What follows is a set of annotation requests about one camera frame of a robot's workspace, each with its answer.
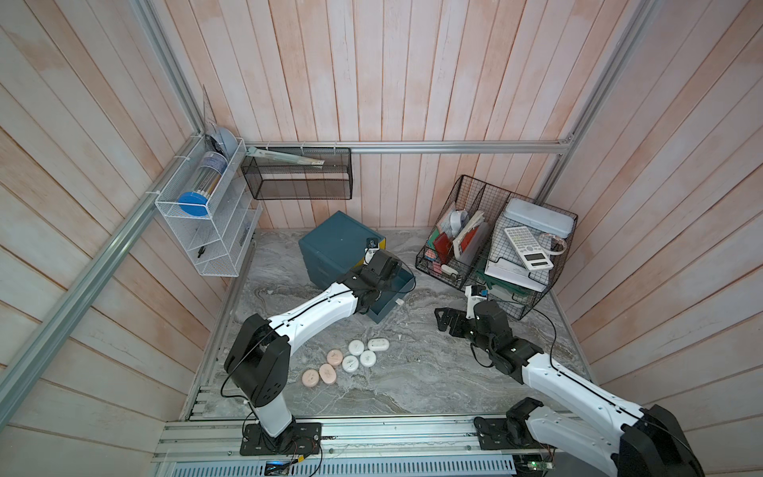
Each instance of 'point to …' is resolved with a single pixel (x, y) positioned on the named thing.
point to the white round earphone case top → (356, 347)
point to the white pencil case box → (538, 216)
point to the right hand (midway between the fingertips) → (446, 310)
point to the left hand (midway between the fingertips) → (376, 275)
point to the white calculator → (529, 248)
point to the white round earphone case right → (368, 358)
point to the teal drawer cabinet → (335, 247)
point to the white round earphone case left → (350, 364)
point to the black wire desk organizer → (500, 245)
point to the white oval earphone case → (379, 344)
